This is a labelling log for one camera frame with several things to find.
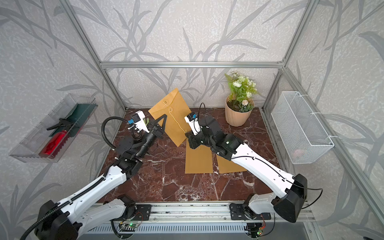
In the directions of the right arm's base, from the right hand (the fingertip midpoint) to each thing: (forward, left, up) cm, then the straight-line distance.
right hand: (185, 133), depth 70 cm
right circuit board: (-36, -35, -30) cm, 59 cm away
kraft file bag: (0, -5, -29) cm, 30 cm away
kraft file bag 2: (-4, -22, -30) cm, 37 cm away
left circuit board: (-34, +29, -31) cm, 54 cm away
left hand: (+2, +8, +10) cm, 12 cm away
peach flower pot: (+24, -30, -18) cm, 43 cm away
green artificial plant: (+34, -34, -13) cm, 50 cm away
